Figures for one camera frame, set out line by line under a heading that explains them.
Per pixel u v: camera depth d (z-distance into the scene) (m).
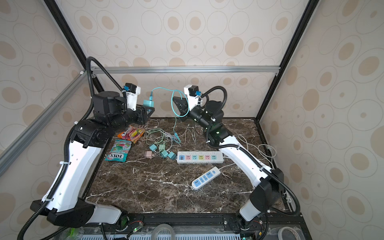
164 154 0.97
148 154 0.97
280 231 0.70
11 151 0.52
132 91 0.51
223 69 1.74
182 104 0.57
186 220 0.75
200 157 0.95
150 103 0.60
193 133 1.09
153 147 1.00
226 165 0.94
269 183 0.42
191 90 0.51
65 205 0.36
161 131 1.14
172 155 0.95
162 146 0.97
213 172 0.88
